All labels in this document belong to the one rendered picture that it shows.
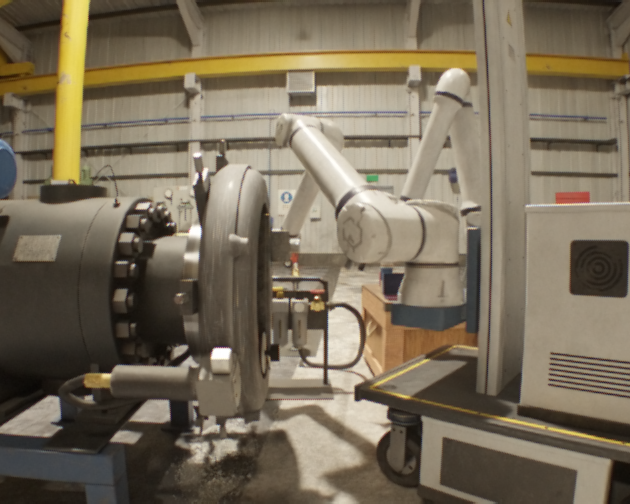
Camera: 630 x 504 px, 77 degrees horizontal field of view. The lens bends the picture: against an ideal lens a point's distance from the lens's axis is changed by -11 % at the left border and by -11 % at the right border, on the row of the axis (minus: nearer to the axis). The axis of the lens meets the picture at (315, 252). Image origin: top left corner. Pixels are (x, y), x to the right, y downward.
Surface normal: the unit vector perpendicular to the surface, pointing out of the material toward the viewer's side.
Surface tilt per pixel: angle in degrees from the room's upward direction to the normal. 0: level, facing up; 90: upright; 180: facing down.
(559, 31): 90
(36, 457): 90
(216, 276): 78
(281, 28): 90
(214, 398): 112
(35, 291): 85
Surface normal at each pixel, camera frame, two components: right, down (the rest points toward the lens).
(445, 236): 0.46, 0.04
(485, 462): -0.65, 0.02
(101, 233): 0.03, -0.57
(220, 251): 0.04, -0.30
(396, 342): 0.04, 0.03
